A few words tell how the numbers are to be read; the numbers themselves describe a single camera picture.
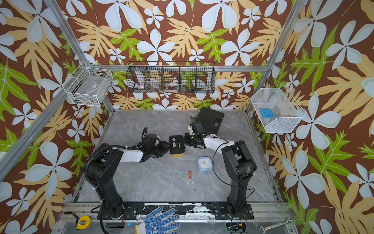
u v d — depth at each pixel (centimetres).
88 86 85
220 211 73
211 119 111
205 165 88
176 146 96
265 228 69
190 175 86
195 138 74
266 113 84
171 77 97
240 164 50
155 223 71
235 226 73
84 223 69
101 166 50
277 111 84
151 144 78
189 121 112
